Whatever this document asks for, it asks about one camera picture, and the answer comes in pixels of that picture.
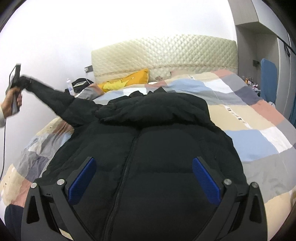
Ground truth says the black puffer jacket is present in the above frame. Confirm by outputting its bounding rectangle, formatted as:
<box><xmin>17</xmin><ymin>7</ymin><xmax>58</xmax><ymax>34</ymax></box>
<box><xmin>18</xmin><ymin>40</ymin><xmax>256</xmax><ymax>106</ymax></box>
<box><xmin>21</xmin><ymin>76</ymin><xmax>247</xmax><ymax>240</ymax></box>

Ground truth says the black bag on nightstand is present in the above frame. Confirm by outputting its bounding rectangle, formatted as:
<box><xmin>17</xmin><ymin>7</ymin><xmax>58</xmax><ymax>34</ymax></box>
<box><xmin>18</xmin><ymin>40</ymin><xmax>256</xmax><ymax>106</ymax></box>
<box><xmin>64</xmin><ymin>78</ymin><xmax>94</xmax><ymax>95</ymax></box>

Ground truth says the plaid patchwork duvet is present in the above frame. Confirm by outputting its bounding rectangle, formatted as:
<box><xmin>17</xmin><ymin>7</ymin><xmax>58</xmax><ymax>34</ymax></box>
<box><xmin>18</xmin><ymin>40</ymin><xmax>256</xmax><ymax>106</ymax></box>
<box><xmin>1</xmin><ymin>70</ymin><xmax>295</xmax><ymax>240</ymax></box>

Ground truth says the blue chair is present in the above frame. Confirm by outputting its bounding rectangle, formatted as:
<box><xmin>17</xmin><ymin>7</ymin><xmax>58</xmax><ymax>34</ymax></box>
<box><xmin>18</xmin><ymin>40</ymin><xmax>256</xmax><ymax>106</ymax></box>
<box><xmin>260</xmin><ymin>58</ymin><xmax>278</xmax><ymax>103</ymax></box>

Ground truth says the wall power outlet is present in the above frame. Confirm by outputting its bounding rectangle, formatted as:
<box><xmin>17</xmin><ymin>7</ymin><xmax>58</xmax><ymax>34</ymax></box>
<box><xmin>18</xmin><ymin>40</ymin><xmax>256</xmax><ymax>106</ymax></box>
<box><xmin>84</xmin><ymin>65</ymin><xmax>93</xmax><ymax>73</ymax></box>

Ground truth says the white spray bottle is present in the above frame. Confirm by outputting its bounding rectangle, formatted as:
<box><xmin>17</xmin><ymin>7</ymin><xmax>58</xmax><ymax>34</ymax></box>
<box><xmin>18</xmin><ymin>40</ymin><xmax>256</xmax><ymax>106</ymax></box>
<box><xmin>66</xmin><ymin>79</ymin><xmax>75</xmax><ymax>96</ymax></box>

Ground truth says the person's left hand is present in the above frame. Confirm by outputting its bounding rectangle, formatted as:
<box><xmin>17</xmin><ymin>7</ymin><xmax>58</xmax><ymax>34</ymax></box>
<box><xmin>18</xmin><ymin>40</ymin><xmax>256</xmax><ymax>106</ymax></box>
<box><xmin>1</xmin><ymin>87</ymin><xmax>22</xmax><ymax>118</ymax></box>

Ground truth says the yellow pillow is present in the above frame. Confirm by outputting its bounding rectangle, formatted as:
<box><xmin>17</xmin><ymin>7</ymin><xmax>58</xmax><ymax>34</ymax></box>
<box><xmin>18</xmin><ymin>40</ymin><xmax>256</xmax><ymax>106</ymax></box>
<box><xmin>98</xmin><ymin>68</ymin><xmax>149</xmax><ymax>92</ymax></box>

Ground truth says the grey wardrobe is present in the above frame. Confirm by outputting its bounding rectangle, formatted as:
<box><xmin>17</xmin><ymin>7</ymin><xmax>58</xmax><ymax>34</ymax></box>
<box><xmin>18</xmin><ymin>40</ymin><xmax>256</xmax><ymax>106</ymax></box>
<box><xmin>229</xmin><ymin>1</ymin><xmax>295</xmax><ymax>119</ymax></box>

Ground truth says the cream quilted headboard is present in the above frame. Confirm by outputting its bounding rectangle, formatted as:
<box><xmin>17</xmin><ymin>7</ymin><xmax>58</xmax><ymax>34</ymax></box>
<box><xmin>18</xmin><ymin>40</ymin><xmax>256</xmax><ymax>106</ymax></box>
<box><xmin>91</xmin><ymin>35</ymin><xmax>238</xmax><ymax>83</ymax></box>

